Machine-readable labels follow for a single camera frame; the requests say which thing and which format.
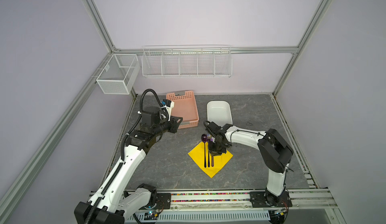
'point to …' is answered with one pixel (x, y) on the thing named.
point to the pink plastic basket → (185, 106)
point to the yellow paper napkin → (197, 154)
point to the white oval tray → (219, 112)
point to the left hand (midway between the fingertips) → (180, 120)
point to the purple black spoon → (204, 138)
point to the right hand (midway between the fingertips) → (211, 155)
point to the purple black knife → (212, 160)
